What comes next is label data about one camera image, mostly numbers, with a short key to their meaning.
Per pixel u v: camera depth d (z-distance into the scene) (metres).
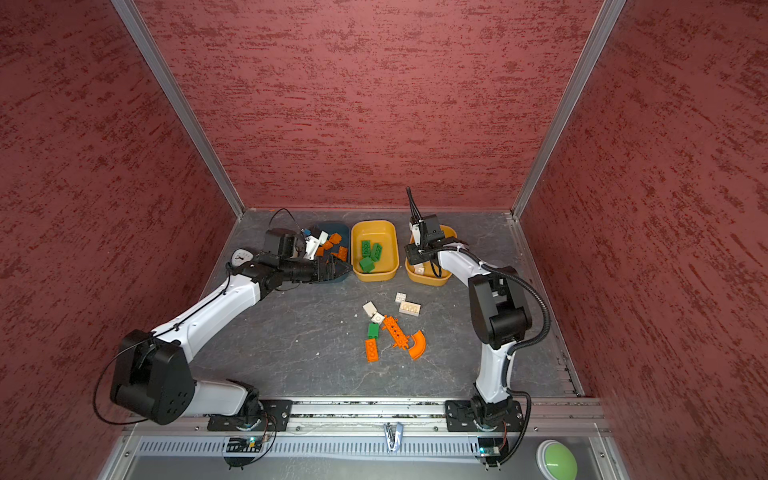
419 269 1.01
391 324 0.89
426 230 0.77
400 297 0.95
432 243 0.75
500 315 0.51
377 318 0.91
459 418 0.74
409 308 0.92
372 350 0.85
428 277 0.95
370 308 0.93
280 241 0.65
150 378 0.41
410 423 0.74
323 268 0.72
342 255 1.06
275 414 0.74
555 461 0.67
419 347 0.86
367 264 0.99
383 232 1.08
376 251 1.06
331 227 1.07
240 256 1.01
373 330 0.87
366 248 1.07
